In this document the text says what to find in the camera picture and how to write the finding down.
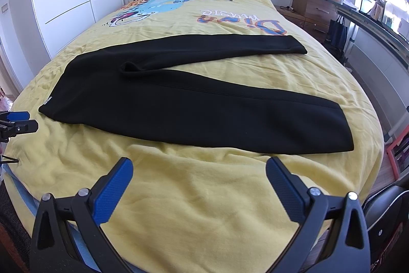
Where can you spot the black pants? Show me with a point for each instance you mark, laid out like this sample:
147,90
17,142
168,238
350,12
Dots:
136,90

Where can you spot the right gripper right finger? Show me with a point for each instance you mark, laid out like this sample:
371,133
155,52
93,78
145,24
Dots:
346,248

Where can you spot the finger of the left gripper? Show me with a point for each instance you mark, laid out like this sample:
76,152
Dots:
14,116
10,129

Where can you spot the yellow cartoon bed cover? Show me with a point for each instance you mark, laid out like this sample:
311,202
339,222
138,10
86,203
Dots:
190,208

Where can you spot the dark bag by dresser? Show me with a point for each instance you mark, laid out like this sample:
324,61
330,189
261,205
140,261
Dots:
337,33

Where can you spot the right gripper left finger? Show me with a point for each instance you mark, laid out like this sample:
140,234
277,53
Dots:
53,248

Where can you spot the wooden nightstand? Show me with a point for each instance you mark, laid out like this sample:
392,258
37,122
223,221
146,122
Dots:
292,16

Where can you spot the long desk by window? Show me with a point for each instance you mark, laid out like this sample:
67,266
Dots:
395,43

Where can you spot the wooden drawer chest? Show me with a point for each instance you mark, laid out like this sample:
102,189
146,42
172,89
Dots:
317,16

